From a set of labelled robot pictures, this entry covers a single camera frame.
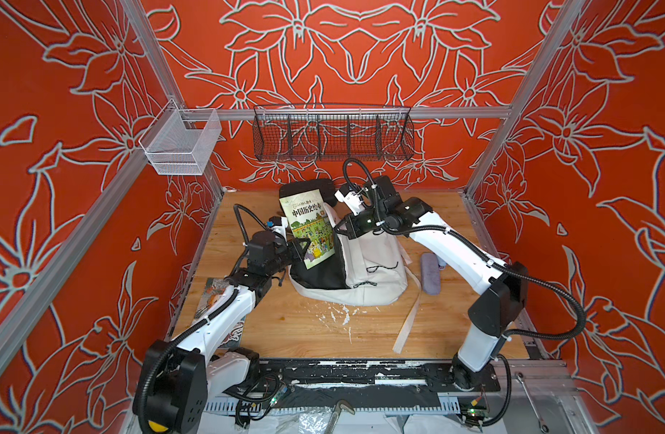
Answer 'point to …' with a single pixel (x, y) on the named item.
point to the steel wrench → (543, 428)
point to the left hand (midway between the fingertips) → (310, 239)
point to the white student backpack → (370, 270)
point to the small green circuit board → (475, 412)
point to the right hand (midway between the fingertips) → (330, 228)
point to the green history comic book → (306, 216)
